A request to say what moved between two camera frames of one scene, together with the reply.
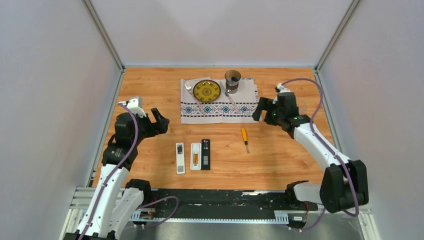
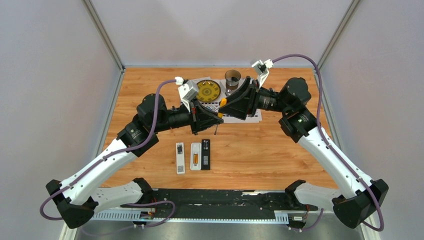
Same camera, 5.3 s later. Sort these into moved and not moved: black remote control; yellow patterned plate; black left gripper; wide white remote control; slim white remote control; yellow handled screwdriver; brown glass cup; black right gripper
Moved: black left gripper; yellow handled screwdriver; black right gripper
Not moved: slim white remote control; yellow patterned plate; brown glass cup; black remote control; wide white remote control
